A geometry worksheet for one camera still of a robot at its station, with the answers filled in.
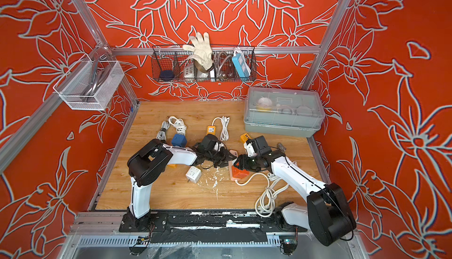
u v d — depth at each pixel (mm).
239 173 777
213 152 802
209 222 742
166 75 992
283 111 943
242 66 879
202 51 885
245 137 980
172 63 1007
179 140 919
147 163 528
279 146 959
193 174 816
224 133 996
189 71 943
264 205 744
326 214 403
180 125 1056
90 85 763
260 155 657
